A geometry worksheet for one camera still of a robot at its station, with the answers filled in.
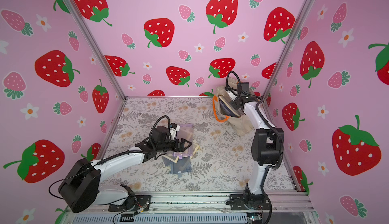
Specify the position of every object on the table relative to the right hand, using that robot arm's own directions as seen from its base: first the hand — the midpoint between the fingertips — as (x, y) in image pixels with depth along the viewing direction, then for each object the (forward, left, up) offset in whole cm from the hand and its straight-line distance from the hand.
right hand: (236, 97), depth 94 cm
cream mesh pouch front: (-5, +2, -6) cm, 8 cm away
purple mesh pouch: (-17, +32, -17) cm, 40 cm away
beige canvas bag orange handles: (-2, +7, -10) cm, 12 cm away
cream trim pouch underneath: (-27, +24, -19) cm, 40 cm away
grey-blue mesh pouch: (-39, +31, -19) cm, 54 cm away
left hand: (-30, +28, -8) cm, 42 cm away
